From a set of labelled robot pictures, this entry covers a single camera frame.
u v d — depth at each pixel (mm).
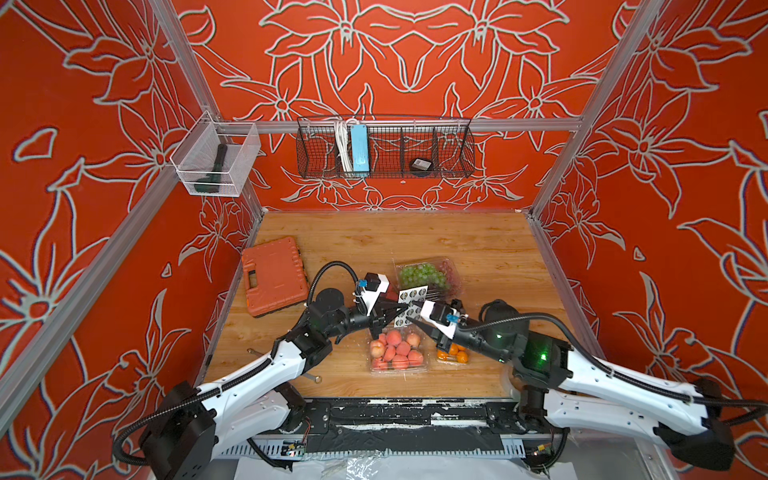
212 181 798
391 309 669
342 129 876
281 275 991
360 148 899
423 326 567
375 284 608
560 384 475
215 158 876
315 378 794
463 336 542
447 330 497
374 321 612
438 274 935
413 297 675
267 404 593
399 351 814
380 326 619
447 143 1009
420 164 954
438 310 488
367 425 727
